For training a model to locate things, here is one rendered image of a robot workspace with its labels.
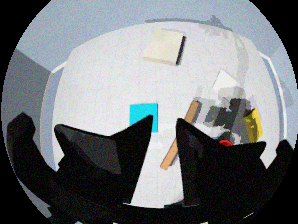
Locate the beige rectangular block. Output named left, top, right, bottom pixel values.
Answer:
left=142, top=30, right=184, bottom=65

